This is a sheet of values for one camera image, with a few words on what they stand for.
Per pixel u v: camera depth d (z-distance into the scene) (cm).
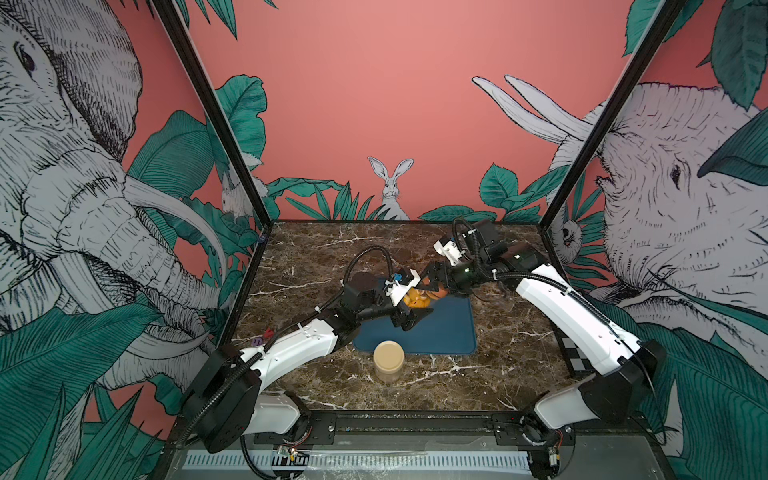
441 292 67
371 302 64
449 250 70
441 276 63
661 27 71
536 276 49
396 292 67
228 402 41
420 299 70
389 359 76
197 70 79
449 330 88
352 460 70
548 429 62
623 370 40
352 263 110
